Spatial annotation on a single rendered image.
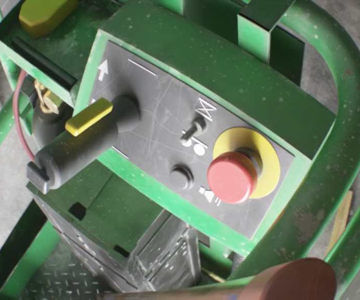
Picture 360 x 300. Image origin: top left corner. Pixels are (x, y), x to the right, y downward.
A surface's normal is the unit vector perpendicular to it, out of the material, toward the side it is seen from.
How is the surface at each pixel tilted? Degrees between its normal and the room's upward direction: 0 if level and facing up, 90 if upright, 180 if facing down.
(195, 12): 90
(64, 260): 0
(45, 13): 0
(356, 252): 9
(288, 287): 16
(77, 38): 0
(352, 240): 27
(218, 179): 58
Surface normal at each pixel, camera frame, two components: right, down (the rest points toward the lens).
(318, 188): -0.17, -0.48
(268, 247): -0.41, -0.60
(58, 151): 0.43, -0.62
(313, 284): 0.18, -0.25
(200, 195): -0.53, 0.41
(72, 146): 0.61, -0.43
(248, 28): -0.59, 0.74
